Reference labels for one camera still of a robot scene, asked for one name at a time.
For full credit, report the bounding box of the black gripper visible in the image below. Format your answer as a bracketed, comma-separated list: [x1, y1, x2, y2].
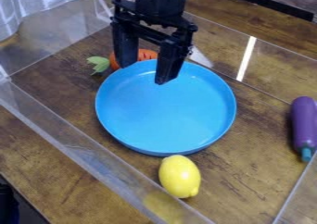
[111, 0, 198, 85]

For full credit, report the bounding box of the blue round tray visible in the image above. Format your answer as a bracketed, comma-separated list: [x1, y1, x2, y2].
[95, 60, 237, 156]

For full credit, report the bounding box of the purple toy eggplant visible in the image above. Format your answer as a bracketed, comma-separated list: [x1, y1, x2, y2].
[292, 96, 317, 162]

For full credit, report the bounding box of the orange toy carrot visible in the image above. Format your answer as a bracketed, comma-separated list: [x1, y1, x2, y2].
[87, 48, 158, 75]

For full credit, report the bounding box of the yellow toy lemon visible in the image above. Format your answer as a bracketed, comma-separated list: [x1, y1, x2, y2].
[158, 155, 201, 198]

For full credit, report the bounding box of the clear acrylic enclosure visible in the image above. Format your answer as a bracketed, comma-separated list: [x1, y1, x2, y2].
[0, 0, 317, 224]

